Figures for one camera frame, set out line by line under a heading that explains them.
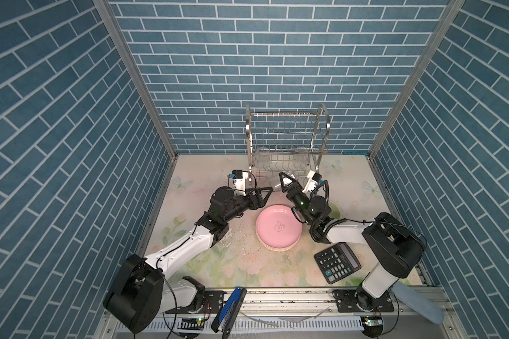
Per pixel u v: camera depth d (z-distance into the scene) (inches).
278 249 33.1
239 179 27.7
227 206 24.3
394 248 18.3
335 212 35.0
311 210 25.8
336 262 31.9
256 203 27.3
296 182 28.5
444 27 29.5
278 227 35.9
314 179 29.6
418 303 28.1
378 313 28.4
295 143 43.1
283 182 30.2
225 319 26.9
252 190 27.3
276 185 30.4
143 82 35.7
